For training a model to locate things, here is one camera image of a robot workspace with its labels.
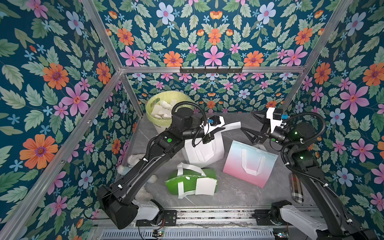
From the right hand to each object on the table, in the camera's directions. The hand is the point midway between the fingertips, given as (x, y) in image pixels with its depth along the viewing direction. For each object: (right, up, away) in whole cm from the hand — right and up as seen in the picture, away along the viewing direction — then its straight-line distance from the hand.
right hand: (252, 116), depth 59 cm
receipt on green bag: (-19, -31, +7) cm, 37 cm away
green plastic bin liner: (-49, +13, +32) cm, 60 cm away
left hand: (-11, -4, +2) cm, 12 cm away
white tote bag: (-21, -20, +22) cm, 36 cm away
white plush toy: (-51, -38, +17) cm, 66 cm away
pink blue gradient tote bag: (+4, -23, +17) cm, 29 cm away
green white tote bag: (-27, -28, +6) cm, 39 cm away
